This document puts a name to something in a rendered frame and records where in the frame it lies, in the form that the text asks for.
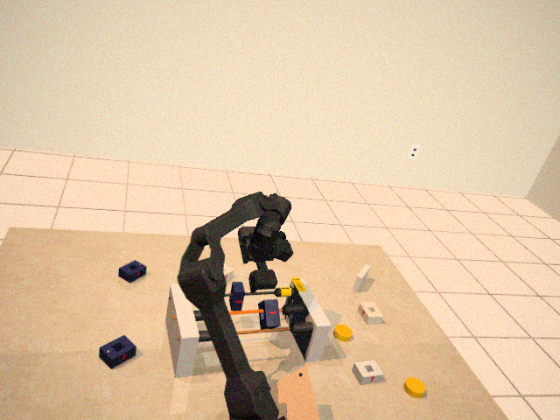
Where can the short orange and brown cylinder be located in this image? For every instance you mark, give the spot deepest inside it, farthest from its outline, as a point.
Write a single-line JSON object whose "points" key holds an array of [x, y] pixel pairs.
{"points": [[414, 388], [342, 332]]}

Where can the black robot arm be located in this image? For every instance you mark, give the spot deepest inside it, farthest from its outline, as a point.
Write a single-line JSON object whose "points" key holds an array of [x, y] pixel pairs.
{"points": [[203, 284]]}

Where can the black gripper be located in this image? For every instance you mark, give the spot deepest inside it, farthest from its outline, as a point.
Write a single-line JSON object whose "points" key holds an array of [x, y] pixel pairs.
{"points": [[261, 278]]}

